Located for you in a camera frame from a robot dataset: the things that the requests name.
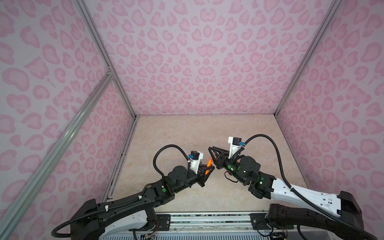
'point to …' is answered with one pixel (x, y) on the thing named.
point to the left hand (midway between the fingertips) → (215, 166)
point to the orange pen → (209, 164)
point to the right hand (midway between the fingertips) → (208, 149)
